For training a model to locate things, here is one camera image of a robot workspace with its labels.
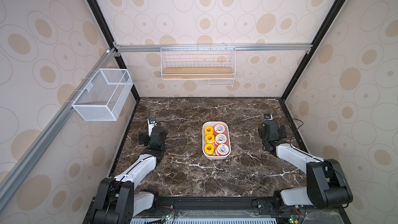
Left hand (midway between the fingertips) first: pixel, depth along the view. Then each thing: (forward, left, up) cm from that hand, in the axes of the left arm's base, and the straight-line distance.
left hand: (152, 127), depth 86 cm
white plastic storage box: (+3, -43, -9) cm, 44 cm away
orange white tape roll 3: (-8, -39, -11) cm, 42 cm away
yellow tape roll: (+6, -31, -11) cm, 34 cm away
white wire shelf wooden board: (+39, -37, +14) cm, 56 cm away
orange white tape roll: (+7, -38, -11) cm, 40 cm away
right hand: (+3, -69, -3) cm, 69 cm away
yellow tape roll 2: (0, -32, -11) cm, 34 cm away
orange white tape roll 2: (0, -39, -11) cm, 40 cm away
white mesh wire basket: (+29, +41, -5) cm, 51 cm away
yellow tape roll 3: (-7, -32, -12) cm, 35 cm away
